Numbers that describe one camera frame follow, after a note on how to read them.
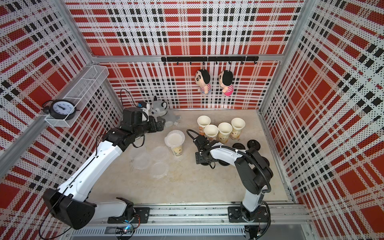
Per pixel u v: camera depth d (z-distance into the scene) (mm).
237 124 958
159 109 982
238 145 1031
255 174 466
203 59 886
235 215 730
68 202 375
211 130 924
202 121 970
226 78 942
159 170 906
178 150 874
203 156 811
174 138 846
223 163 906
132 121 544
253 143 1012
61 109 637
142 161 932
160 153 956
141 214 739
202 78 908
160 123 676
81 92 801
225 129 930
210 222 722
